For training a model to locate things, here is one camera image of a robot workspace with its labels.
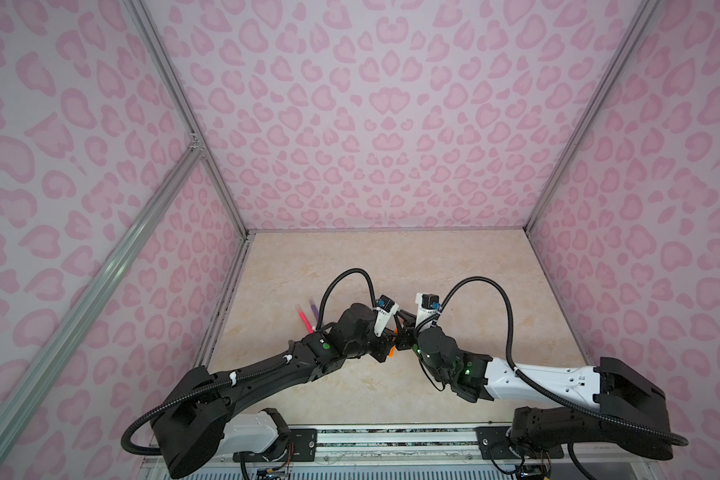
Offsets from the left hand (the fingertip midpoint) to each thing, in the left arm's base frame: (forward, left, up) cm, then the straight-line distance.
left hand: (399, 329), depth 78 cm
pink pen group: (+11, +28, -16) cm, 34 cm away
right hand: (+2, +2, +3) cm, 4 cm away
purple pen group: (+15, +26, -15) cm, 33 cm away
